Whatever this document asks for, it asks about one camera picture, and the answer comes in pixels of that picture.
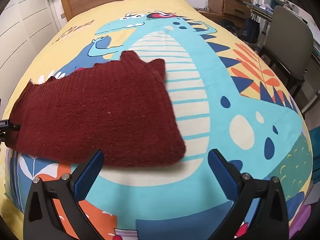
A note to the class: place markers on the dark bag on floor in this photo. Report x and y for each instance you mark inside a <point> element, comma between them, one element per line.
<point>251,30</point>

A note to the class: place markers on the grey chair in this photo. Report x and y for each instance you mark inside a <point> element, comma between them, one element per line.
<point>289,46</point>

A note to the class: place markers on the dark red knitted sweater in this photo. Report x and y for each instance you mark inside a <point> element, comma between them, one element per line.
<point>121,108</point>

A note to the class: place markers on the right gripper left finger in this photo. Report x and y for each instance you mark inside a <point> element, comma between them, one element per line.
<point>41,219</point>

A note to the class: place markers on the yellow dinosaur bed cover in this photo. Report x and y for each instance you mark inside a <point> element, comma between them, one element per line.
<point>223,96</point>

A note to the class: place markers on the wooden drawer cabinet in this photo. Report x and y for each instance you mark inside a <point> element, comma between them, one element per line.
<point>235,11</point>

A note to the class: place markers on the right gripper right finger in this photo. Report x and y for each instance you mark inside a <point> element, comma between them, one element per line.
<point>270,220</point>

